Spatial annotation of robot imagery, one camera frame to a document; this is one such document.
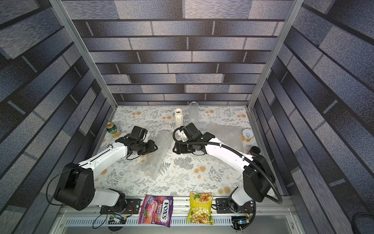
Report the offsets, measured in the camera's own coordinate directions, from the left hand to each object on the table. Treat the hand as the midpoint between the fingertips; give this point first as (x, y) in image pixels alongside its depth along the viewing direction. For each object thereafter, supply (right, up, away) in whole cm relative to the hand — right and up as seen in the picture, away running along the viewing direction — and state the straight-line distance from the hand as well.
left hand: (156, 147), depth 87 cm
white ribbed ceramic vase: (+13, +18, +8) cm, 24 cm away
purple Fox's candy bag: (+4, -28, -16) cm, 32 cm away
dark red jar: (+57, 0, -7) cm, 58 cm away
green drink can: (-32, +12, +6) cm, 34 cm away
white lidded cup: (+60, +7, +9) cm, 61 cm away
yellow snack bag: (+26, -27, -18) cm, 41 cm away
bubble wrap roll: (-2, -8, -7) cm, 10 cm away
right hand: (+12, 0, -7) cm, 14 cm away
